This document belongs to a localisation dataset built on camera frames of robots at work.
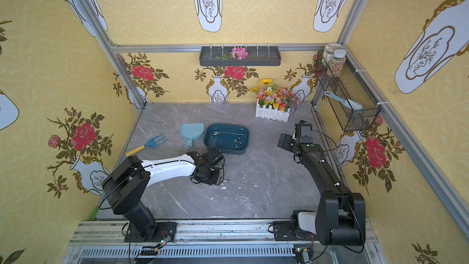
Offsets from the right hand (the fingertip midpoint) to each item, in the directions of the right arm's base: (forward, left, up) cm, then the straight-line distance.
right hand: (293, 140), depth 89 cm
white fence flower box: (+23, +8, +2) cm, 24 cm away
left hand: (-15, +41, -11) cm, 45 cm away
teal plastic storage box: (+7, +31, -11) cm, 34 cm away
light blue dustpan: (+11, +55, -11) cm, 57 cm away
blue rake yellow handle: (+2, +77, -11) cm, 77 cm away
